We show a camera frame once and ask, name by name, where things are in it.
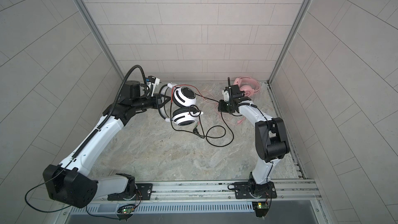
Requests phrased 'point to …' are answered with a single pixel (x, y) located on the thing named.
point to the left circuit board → (127, 210)
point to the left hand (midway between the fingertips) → (172, 96)
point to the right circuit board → (260, 208)
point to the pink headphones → (249, 85)
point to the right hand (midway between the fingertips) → (218, 106)
